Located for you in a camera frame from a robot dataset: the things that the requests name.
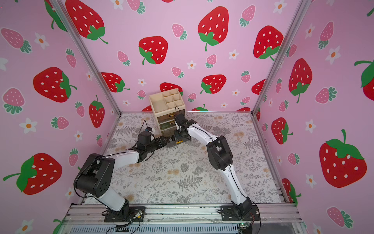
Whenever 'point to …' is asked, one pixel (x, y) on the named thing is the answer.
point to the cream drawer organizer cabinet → (167, 105)
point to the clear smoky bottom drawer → (176, 142)
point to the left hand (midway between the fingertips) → (165, 140)
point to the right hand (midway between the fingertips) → (181, 133)
